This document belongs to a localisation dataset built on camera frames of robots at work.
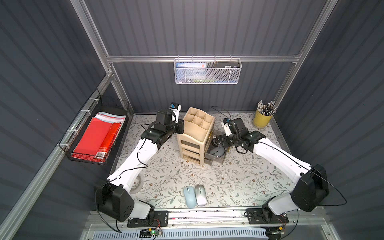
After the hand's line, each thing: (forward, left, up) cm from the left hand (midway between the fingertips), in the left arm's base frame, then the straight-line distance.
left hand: (183, 121), depth 78 cm
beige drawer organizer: (-1, -8, -3) cm, 8 cm away
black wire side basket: (+8, +46, +6) cm, 47 cm away
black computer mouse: (-9, -20, -17) cm, 27 cm away
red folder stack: (-13, +40, +1) cm, 42 cm away
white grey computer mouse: (-29, -9, -27) cm, 41 cm away
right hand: (-5, -21, -10) cm, 24 cm away
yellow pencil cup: (+17, -53, -19) cm, 58 cm away
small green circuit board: (-46, +12, -27) cm, 55 cm away
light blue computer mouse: (-30, -3, -26) cm, 40 cm away
